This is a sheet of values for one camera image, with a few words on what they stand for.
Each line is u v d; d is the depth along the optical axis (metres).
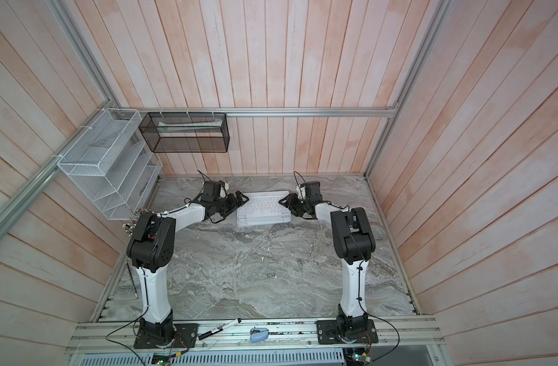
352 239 0.56
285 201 0.96
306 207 0.82
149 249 0.56
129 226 0.82
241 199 0.93
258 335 0.73
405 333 0.75
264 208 1.01
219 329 0.74
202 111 0.93
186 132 1.04
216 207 0.81
